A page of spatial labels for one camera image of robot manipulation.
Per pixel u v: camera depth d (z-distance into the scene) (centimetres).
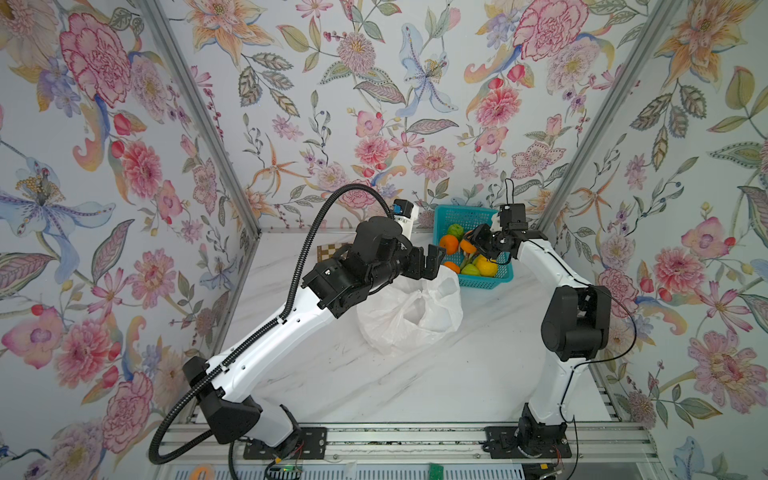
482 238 86
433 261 56
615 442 76
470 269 101
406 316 82
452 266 104
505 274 97
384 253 48
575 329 53
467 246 95
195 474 71
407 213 54
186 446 43
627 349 49
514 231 73
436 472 69
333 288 44
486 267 100
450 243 110
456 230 114
